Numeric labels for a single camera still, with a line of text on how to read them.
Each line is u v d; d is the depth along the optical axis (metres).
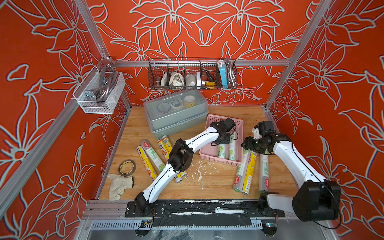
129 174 0.84
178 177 0.81
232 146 0.92
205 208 0.74
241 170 0.81
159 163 0.85
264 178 0.79
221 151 0.87
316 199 0.39
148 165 0.85
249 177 0.80
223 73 0.84
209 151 0.95
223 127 0.75
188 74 1.00
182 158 0.61
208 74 0.95
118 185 0.80
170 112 0.90
